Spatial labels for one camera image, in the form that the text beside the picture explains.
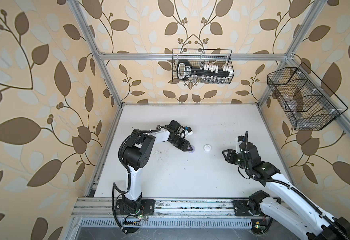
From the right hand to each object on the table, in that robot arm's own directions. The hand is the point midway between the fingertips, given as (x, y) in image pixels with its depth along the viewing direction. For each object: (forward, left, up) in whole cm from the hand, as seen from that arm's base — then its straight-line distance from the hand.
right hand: (226, 154), depth 81 cm
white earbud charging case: (+10, +7, -10) cm, 15 cm away
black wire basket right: (+15, -39, +23) cm, 48 cm away
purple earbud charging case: (+9, +16, -10) cm, 21 cm away
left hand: (+10, +18, -8) cm, 22 cm away
